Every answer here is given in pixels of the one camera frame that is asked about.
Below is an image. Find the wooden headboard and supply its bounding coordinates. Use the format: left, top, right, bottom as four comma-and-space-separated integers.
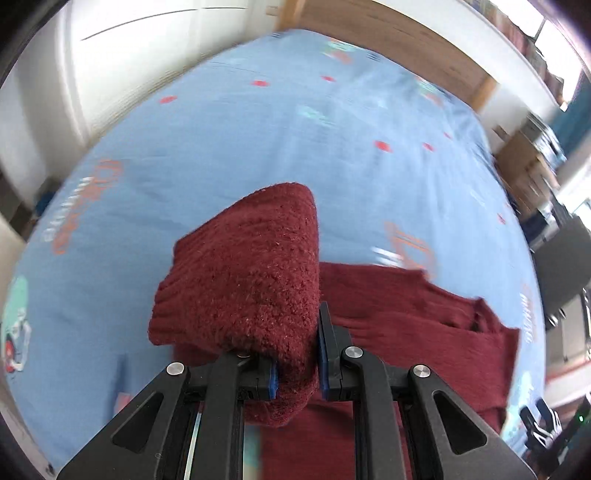
274, 0, 498, 112

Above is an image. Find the blue cartoon bed sheet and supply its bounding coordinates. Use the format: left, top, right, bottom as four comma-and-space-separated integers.
3, 30, 545, 468

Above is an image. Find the dark red knitted sweater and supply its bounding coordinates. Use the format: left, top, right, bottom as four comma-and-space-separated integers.
148, 183, 520, 479

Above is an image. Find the teal curtain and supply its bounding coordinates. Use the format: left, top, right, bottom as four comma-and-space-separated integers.
551, 72, 591, 157

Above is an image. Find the wooden drawer cabinet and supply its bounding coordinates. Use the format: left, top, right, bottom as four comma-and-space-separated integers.
495, 132, 559, 220

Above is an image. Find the white wardrobe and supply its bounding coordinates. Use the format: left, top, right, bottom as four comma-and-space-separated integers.
1, 1, 253, 219

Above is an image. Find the dark office chair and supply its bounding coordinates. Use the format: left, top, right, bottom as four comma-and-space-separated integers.
533, 216, 591, 330

